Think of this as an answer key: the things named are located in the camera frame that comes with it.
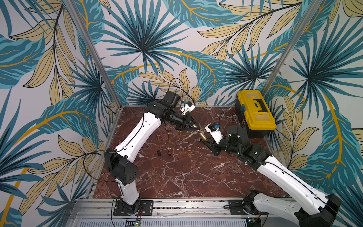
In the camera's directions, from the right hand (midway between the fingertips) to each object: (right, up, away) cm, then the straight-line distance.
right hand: (204, 139), depth 71 cm
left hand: (-4, +5, -4) cm, 8 cm away
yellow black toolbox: (+37, +14, +22) cm, 46 cm away
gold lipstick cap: (-13, 0, +30) cm, 33 cm away
